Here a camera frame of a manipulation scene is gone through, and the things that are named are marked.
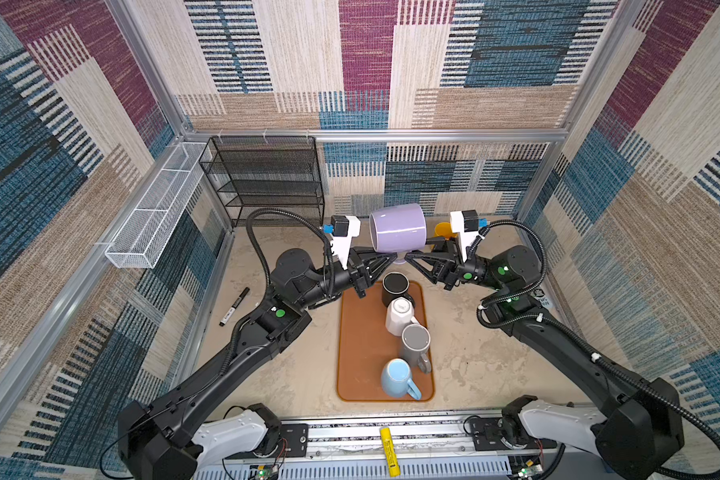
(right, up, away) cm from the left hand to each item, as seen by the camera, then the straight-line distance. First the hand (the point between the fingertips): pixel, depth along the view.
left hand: (396, 252), depth 57 cm
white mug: (+4, -17, +26) cm, 31 cm away
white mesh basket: (-59, +6, +16) cm, 61 cm away
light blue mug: (+2, -31, +16) cm, 35 cm away
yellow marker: (0, -46, +13) cm, 48 cm away
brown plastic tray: (-6, -27, +30) cm, 41 cm away
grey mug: (+7, -23, +21) cm, 32 cm away
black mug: (+3, -10, +34) cm, 35 cm away
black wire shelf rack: (-46, +27, +51) cm, 74 cm away
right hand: (+2, -1, +2) cm, 3 cm away
